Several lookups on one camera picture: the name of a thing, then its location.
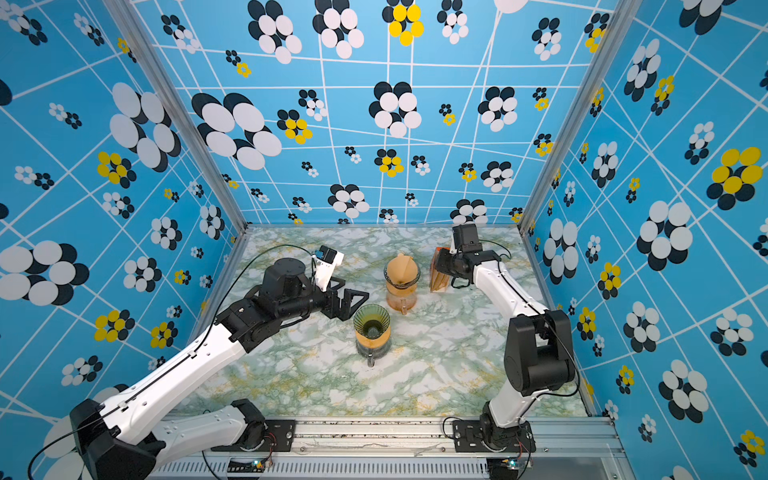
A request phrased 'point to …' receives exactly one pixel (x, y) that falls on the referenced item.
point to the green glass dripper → (371, 321)
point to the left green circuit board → (255, 466)
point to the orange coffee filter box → (439, 280)
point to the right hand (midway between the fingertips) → (443, 262)
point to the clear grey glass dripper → (400, 285)
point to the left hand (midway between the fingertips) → (358, 288)
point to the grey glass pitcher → (372, 353)
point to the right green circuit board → (502, 467)
